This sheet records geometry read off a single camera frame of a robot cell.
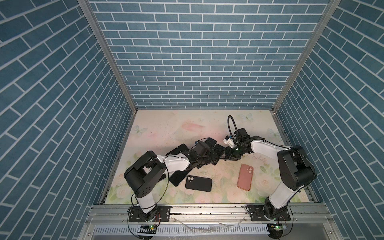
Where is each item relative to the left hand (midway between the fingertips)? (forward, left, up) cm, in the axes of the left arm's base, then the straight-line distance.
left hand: (213, 159), depth 89 cm
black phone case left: (+10, +21, -4) cm, 23 cm away
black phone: (+2, -1, +2) cm, 4 cm away
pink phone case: (-9, -18, -5) cm, 21 cm away
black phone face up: (-9, +22, -4) cm, 24 cm away
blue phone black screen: (+14, 0, -3) cm, 14 cm away
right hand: (+1, -5, +1) cm, 5 cm away
